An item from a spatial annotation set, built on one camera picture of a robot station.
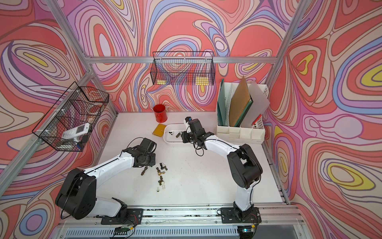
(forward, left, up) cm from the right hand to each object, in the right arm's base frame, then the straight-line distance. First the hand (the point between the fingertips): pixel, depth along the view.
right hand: (183, 138), depth 92 cm
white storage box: (+12, +9, -8) cm, 17 cm away
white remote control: (-10, +49, +23) cm, 55 cm away
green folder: (+10, -36, 0) cm, 38 cm away
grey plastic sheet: (+11, -46, +18) cm, 51 cm away
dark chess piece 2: (-14, +14, -10) cm, 22 cm away
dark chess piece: (+10, +4, -9) cm, 14 cm away
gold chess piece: (-18, +15, -9) cm, 25 cm away
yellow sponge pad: (+14, +19, -8) cm, 25 cm away
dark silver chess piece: (-15, +24, -8) cm, 29 cm away
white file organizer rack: (+5, -39, -5) cm, 39 cm away
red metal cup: (+24, +17, 0) cm, 30 cm away
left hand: (-11, +19, -6) cm, 23 cm away
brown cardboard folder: (+30, -41, +3) cm, 51 cm away
